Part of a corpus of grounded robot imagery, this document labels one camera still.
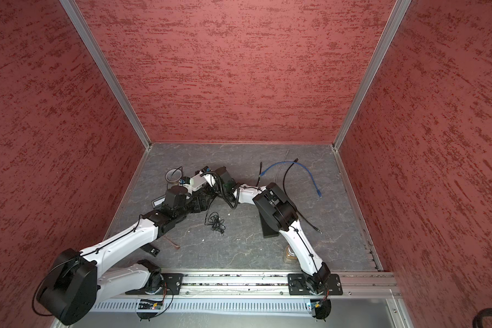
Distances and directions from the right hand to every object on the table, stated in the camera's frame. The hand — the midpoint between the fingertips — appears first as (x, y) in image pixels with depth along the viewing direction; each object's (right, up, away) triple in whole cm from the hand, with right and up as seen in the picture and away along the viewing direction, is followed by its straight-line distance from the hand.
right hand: (204, 188), depth 99 cm
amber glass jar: (+37, -21, -26) cm, 51 cm away
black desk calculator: (-20, -5, -7) cm, 22 cm away
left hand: (+2, -4, -12) cm, 13 cm away
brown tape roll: (-18, +6, +6) cm, 20 cm away
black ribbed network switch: (+31, -17, -14) cm, 38 cm away
